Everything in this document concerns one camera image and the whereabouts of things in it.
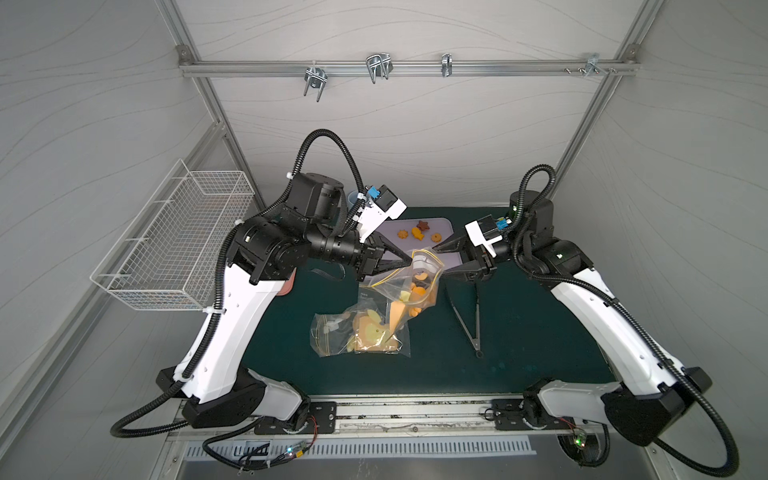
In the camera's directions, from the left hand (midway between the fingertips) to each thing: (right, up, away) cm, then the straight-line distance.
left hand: (407, 264), depth 50 cm
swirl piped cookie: (+1, +5, +61) cm, 61 cm away
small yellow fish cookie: (+7, +6, +64) cm, 64 cm away
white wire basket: (-54, +1, +17) cm, 57 cm away
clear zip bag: (+2, -6, +13) cm, 15 cm away
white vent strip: (-6, -46, +20) cm, 50 cm away
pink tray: (-37, -12, +48) cm, 62 cm away
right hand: (+5, 0, +6) cm, 8 cm away
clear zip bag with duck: (-10, -21, +32) cm, 40 cm away
